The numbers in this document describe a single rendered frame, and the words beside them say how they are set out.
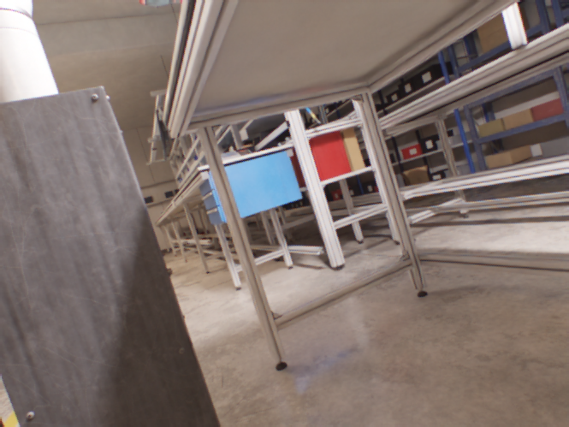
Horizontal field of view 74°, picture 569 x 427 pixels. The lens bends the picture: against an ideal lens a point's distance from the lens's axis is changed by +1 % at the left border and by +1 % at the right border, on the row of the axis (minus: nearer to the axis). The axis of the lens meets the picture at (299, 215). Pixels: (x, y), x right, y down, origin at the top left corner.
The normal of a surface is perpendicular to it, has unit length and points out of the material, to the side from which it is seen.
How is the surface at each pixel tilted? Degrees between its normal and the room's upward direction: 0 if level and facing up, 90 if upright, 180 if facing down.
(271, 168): 90
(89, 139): 90
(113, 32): 90
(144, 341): 90
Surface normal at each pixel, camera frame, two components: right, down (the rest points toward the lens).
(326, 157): 0.39, -0.06
